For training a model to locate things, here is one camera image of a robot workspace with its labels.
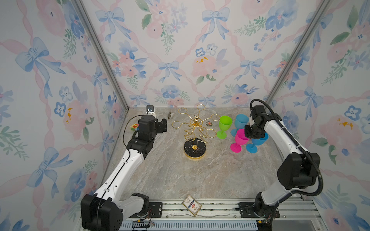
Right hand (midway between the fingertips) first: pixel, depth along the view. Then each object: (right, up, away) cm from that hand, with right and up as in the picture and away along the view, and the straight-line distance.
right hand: (251, 134), depth 87 cm
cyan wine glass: (+5, -10, +10) cm, 15 cm away
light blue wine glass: (-2, +8, +10) cm, 13 cm away
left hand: (-55, +10, -9) cm, 57 cm away
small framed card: (-36, -35, -12) cm, 52 cm away
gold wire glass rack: (-33, -6, +6) cm, 34 cm away
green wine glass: (-14, +7, +7) cm, 17 cm away
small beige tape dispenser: (-52, +13, +26) cm, 60 cm away
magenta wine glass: (-7, -3, -3) cm, 9 cm away
